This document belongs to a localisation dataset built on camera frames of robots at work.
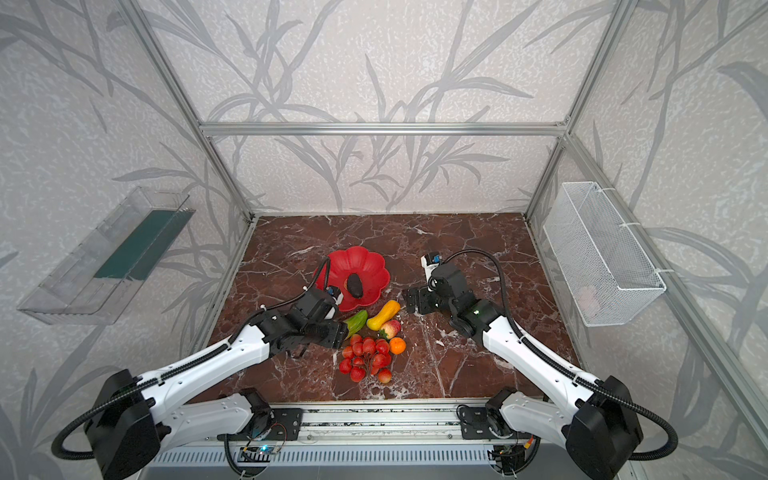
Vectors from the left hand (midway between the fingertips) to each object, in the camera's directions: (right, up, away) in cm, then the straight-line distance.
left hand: (343, 322), depth 82 cm
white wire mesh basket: (+59, +16, -21) cm, 65 cm away
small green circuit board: (-16, -27, -12) cm, 34 cm away
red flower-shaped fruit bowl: (-7, +13, +26) cm, 30 cm away
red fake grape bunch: (+6, -9, -1) cm, 11 cm away
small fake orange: (+15, -7, +1) cm, 17 cm away
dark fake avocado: (+1, +8, +14) cm, 17 cm away
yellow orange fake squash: (+12, +1, +9) cm, 15 cm away
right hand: (+21, +12, -1) cm, 24 cm away
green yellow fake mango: (+3, -2, +6) cm, 7 cm away
